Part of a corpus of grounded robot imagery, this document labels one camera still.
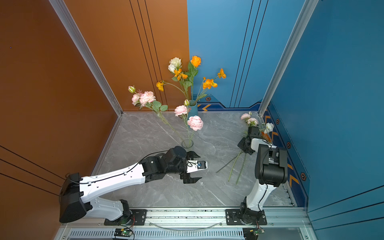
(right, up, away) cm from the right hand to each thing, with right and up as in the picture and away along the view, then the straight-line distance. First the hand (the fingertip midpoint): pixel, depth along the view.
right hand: (241, 145), depth 100 cm
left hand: (-28, -5, -28) cm, 40 cm away
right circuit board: (-4, -37, -30) cm, 48 cm away
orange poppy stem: (-54, +40, -3) cm, 67 cm away
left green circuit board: (-66, -38, -29) cm, 82 cm away
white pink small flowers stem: (+19, +12, 0) cm, 22 cm away
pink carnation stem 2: (+11, +16, +10) cm, 22 cm away
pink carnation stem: (-31, +15, -29) cm, 46 cm away
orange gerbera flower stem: (+14, +6, -1) cm, 15 cm away
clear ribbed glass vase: (-35, +4, -19) cm, 40 cm away
